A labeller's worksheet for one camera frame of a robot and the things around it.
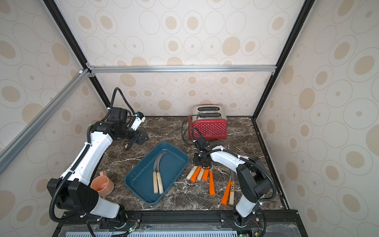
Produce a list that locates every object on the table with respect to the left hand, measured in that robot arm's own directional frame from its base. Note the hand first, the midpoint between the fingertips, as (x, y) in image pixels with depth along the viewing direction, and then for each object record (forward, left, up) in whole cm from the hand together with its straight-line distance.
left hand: (144, 132), depth 79 cm
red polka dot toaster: (+15, -36, -7) cm, 40 cm away
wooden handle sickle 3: (-20, -5, -21) cm, 29 cm away
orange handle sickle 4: (-26, -44, -23) cm, 56 cm away
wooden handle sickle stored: (-16, -6, -22) cm, 28 cm away
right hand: (-7, -32, -20) cm, 38 cm away
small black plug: (+7, +18, -23) cm, 30 cm away
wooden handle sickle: (-13, -26, -21) cm, 36 cm away
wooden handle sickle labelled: (-22, -49, -22) cm, 58 cm away
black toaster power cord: (+14, -26, -14) cm, 33 cm away
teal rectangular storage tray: (-17, +5, -25) cm, 30 cm away
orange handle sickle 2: (-14, -34, -22) cm, 43 cm away
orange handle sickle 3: (-19, -37, -23) cm, 48 cm away
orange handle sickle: (-14, -28, -23) cm, 38 cm away
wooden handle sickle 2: (-14, -31, -22) cm, 41 cm away
